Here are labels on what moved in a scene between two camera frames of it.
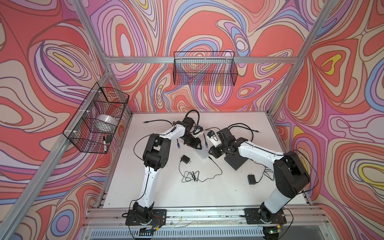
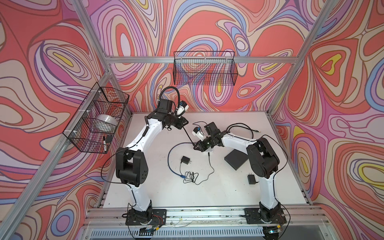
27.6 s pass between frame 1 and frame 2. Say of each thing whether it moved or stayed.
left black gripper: moved
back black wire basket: stayed
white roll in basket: stayed
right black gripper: moved
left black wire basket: stayed
